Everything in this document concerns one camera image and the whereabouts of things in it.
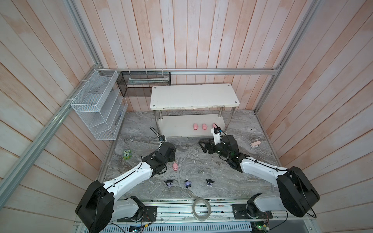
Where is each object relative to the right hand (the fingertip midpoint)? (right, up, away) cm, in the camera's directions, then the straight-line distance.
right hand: (203, 140), depth 86 cm
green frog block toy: (-49, -10, +8) cm, 51 cm away
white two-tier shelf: (+5, +26, -4) cm, 26 cm away
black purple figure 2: (+3, -23, -6) cm, 24 cm away
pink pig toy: (-18, -17, +2) cm, 24 cm away
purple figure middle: (-10, -24, -6) cm, 27 cm away
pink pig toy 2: (-4, +8, +15) cm, 17 cm away
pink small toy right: (+38, -4, +12) cm, 40 cm away
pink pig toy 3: (+3, +8, +15) cm, 17 cm away
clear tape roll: (-4, -38, -15) cm, 41 cm away
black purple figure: (-20, -23, -7) cm, 32 cm away
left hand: (-21, -8, 0) cm, 22 cm away
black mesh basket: (-44, +39, +17) cm, 62 cm away
